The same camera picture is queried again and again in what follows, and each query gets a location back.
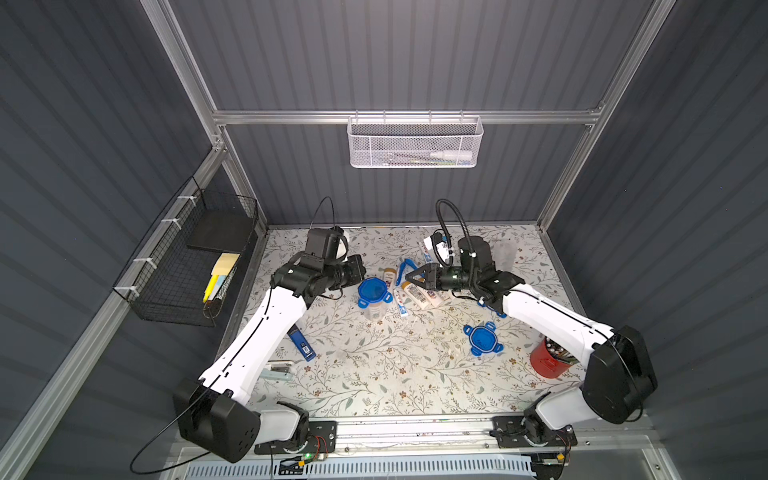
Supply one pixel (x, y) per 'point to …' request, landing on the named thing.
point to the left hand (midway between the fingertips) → (370, 271)
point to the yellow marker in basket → (210, 288)
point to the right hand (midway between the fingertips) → (411, 277)
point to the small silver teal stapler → (279, 370)
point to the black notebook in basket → (223, 230)
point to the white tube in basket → (453, 155)
